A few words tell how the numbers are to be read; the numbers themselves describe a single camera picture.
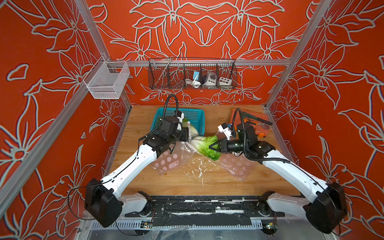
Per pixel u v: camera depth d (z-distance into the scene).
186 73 1.01
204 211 0.73
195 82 0.84
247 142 0.59
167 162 0.80
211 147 0.71
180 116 0.67
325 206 0.37
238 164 0.88
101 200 0.38
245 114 1.06
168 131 0.56
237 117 1.05
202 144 0.73
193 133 0.95
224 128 0.70
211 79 0.91
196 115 1.07
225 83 0.93
